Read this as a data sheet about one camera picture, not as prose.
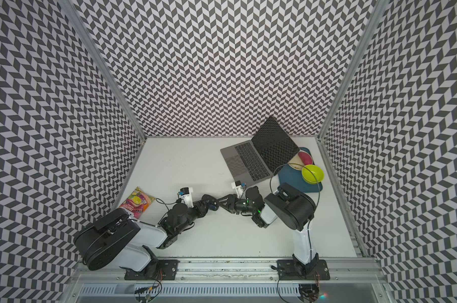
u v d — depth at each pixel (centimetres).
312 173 100
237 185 86
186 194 78
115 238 44
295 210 51
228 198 81
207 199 84
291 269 74
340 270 75
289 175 102
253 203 72
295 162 106
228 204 79
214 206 87
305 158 103
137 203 89
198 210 77
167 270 73
